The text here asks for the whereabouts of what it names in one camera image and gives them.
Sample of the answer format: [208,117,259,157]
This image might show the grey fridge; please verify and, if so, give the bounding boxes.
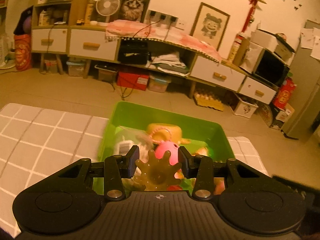
[280,19,320,140]

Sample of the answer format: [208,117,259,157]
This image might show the red box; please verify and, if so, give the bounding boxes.
[117,71,150,91]

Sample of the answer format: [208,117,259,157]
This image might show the white printer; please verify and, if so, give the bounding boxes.
[251,28,296,59]

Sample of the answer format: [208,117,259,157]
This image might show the clear storage box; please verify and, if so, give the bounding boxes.
[147,76,172,93]
[66,59,87,77]

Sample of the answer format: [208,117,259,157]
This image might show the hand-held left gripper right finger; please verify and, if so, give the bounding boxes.
[177,145,255,198]

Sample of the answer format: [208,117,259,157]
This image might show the pink fringed cloth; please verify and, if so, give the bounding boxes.
[105,20,223,62]

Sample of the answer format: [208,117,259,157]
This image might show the green plastic bin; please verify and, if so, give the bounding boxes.
[96,101,236,197]

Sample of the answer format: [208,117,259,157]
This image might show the cartoon picture frame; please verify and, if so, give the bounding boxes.
[191,2,230,51]

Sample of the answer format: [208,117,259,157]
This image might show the white drawer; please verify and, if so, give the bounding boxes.
[69,29,119,61]
[239,76,277,105]
[31,29,68,53]
[190,55,247,92]

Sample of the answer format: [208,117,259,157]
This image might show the pink pig toy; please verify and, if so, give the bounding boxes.
[147,130,180,167]

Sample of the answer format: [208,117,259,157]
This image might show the black bag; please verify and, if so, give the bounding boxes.
[117,41,151,65]

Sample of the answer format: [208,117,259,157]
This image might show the egg tray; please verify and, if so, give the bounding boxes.
[194,90,225,112]

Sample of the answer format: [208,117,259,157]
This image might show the long wooden sideboard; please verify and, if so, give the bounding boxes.
[30,0,281,105]

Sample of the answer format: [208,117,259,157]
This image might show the red gift bag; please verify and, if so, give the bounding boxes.
[14,34,33,72]
[272,77,299,109]

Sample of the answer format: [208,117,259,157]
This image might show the white carved box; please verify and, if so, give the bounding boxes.
[234,94,259,117]

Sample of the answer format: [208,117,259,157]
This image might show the grey checked tablecloth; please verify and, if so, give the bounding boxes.
[0,102,270,236]

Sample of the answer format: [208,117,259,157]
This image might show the yellow plastic bowl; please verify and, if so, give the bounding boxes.
[146,123,192,146]

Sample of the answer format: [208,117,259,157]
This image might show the purple ball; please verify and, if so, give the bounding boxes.
[22,15,33,34]

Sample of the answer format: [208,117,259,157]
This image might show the olive octopus toy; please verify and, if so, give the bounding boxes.
[133,149,182,192]

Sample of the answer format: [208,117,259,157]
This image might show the red hanging ornament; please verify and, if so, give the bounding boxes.
[241,0,267,33]

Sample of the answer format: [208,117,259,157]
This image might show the folded clothes pile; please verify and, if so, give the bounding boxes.
[146,52,190,76]

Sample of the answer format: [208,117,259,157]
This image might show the clear cotton swab jar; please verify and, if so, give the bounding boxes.
[113,134,153,157]

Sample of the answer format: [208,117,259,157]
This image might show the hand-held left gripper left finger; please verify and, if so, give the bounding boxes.
[59,145,140,201]

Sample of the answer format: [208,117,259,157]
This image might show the cardboard box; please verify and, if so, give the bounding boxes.
[257,104,295,130]

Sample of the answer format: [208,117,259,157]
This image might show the toy corn cob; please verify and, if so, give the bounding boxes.
[194,146,213,161]

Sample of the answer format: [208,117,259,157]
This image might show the wall socket strip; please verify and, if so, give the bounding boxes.
[147,9,178,27]

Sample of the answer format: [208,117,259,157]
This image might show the raccoon picture frame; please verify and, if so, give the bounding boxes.
[119,0,152,23]

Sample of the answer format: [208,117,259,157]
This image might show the black microwave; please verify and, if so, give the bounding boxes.
[240,41,292,87]

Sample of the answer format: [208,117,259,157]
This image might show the black cloth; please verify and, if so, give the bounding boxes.
[13,5,34,35]

